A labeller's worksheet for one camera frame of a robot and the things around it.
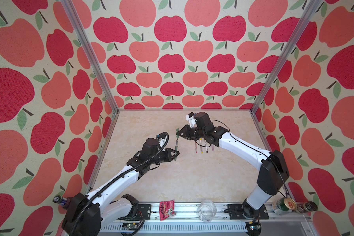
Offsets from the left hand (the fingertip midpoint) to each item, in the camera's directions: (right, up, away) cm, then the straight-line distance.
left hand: (181, 154), depth 76 cm
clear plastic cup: (+14, -30, 0) cm, 33 cm away
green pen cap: (-2, +13, +5) cm, 14 cm away
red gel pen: (+11, 0, +22) cm, 25 cm away
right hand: (-1, +12, +4) cm, 12 cm away
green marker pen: (-3, +4, +2) cm, 5 cm away
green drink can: (+49, -21, -8) cm, 55 cm away
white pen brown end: (+11, +7, -11) cm, 17 cm away
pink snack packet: (-7, -28, -2) cm, 29 cm away
